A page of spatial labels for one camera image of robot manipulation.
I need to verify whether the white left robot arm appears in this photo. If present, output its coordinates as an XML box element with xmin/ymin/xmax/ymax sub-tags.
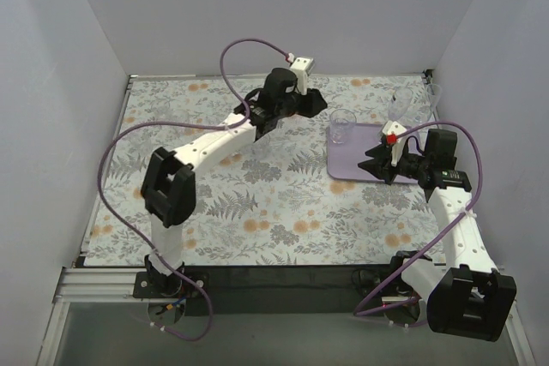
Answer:
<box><xmin>141</xmin><ymin>57</ymin><xmax>327</xmax><ymax>297</ymax></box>

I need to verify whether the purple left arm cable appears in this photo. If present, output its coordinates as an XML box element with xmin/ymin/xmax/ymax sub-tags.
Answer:
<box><xmin>97</xmin><ymin>37</ymin><xmax>297</xmax><ymax>344</ymax></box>

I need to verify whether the small clear tumbler glass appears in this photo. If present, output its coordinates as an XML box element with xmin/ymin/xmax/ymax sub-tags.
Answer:
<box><xmin>250</xmin><ymin>135</ymin><xmax>271</xmax><ymax>159</ymax></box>

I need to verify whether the floral patterned tablecloth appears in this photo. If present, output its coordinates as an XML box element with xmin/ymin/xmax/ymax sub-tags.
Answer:
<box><xmin>82</xmin><ymin>75</ymin><xmax>438</xmax><ymax>267</ymax></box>

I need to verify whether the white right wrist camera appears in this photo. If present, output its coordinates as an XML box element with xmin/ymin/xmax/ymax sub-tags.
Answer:
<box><xmin>378</xmin><ymin>120</ymin><xmax>407</xmax><ymax>167</ymax></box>

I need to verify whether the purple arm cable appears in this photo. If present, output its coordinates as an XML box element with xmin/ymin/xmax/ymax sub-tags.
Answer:
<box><xmin>352</xmin><ymin>121</ymin><xmax>485</xmax><ymax>328</ymax></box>
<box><xmin>97</xmin><ymin>37</ymin><xmax>297</xmax><ymax>344</ymax></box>

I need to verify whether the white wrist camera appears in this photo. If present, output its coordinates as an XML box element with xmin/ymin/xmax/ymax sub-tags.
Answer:
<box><xmin>378</xmin><ymin>120</ymin><xmax>407</xmax><ymax>167</ymax></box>
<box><xmin>286</xmin><ymin>53</ymin><xmax>315</xmax><ymax>95</ymax></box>

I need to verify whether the aluminium frame rail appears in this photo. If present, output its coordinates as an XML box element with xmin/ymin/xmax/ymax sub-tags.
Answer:
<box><xmin>51</xmin><ymin>254</ymin><xmax>447</xmax><ymax>305</ymax></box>

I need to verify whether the clear faceted tumbler glass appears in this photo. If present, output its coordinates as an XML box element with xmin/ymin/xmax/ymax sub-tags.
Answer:
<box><xmin>329</xmin><ymin>109</ymin><xmax>357</xmax><ymax>144</ymax></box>

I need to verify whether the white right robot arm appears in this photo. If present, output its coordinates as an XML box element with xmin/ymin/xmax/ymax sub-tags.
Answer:
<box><xmin>353</xmin><ymin>121</ymin><xmax>516</xmax><ymax>342</ymax></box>

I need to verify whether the clear champagne flute glass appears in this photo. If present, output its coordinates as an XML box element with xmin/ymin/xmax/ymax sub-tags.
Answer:
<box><xmin>388</xmin><ymin>87</ymin><xmax>413</xmax><ymax>122</ymax></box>

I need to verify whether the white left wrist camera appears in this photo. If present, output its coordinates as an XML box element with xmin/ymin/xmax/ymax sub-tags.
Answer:
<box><xmin>286</xmin><ymin>53</ymin><xmax>315</xmax><ymax>95</ymax></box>

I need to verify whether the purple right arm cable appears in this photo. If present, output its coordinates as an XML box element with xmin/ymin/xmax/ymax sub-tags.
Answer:
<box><xmin>352</xmin><ymin>121</ymin><xmax>485</xmax><ymax>328</ymax></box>

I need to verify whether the clear wine glass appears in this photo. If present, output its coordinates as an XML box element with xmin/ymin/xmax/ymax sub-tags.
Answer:
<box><xmin>413</xmin><ymin>83</ymin><xmax>442</xmax><ymax>124</ymax></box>

